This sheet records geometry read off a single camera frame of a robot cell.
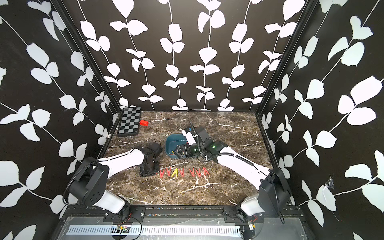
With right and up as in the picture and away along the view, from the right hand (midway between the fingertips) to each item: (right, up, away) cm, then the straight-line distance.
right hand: (179, 148), depth 77 cm
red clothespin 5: (+11, -17, +11) cm, 23 cm away
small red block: (-31, +14, +35) cm, 49 cm away
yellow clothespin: (-3, -16, +11) cm, 20 cm away
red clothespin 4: (+7, -16, +11) cm, 21 cm away
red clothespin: (-12, -17, +10) cm, 22 cm away
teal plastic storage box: (-8, +1, +24) cm, 25 cm away
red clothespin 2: (-8, -16, +11) cm, 21 cm away
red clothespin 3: (0, -16, +11) cm, 20 cm away
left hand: (-15, -16, +11) cm, 24 cm away
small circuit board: (-26, -38, -7) cm, 46 cm away
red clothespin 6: (+14, -16, +12) cm, 24 cm away
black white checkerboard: (-42, +14, +34) cm, 55 cm away
